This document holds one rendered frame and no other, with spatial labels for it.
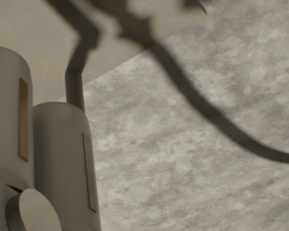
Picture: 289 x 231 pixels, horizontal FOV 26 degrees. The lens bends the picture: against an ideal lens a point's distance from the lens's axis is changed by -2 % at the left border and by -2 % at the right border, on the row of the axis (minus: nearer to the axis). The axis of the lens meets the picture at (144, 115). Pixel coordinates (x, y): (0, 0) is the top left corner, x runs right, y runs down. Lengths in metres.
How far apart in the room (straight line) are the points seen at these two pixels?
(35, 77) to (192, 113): 0.26
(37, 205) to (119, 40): 0.47
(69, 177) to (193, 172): 0.60
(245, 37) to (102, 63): 0.21
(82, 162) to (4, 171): 0.13
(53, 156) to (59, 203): 0.05
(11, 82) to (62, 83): 0.39
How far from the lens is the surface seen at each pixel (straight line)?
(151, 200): 1.20
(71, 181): 0.57
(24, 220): 0.44
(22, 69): 0.58
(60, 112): 0.63
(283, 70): 1.01
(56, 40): 0.89
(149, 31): 0.89
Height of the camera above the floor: 0.69
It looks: 43 degrees down
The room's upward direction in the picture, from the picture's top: 170 degrees clockwise
